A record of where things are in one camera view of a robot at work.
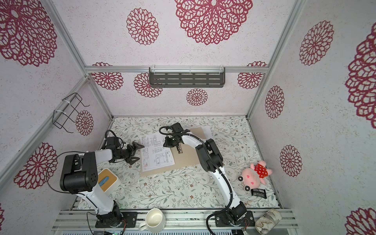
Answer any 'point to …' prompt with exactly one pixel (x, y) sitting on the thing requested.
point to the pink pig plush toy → (250, 177)
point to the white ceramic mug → (155, 221)
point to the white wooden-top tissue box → (108, 181)
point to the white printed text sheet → (207, 132)
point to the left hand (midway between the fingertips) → (142, 153)
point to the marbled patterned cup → (266, 223)
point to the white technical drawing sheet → (154, 155)
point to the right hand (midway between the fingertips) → (163, 143)
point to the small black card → (259, 192)
